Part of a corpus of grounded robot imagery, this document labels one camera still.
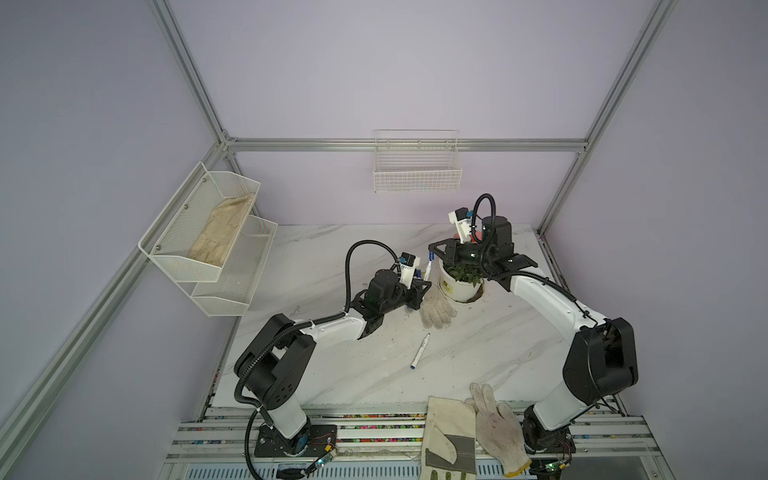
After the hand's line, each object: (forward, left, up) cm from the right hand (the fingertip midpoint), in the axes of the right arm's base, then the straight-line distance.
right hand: (430, 245), depth 81 cm
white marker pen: (-20, +2, -26) cm, 33 cm away
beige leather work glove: (-44, -4, -26) cm, 51 cm away
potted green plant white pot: (-3, -10, -13) cm, 16 cm away
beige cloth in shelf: (-1, +57, +5) cm, 58 cm away
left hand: (-6, 0, -10) cm, 11 cm away
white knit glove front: (-41, -16, -26) cm, 51 cm away
